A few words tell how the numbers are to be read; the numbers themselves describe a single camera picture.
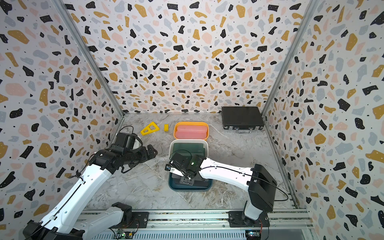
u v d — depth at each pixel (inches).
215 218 30.0
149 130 43.3
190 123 43.3
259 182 18.7
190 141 38.8
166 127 44.4
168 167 26.9
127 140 22.6
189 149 38.4
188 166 21.9
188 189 32.9
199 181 27.6
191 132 41.4
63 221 15.0
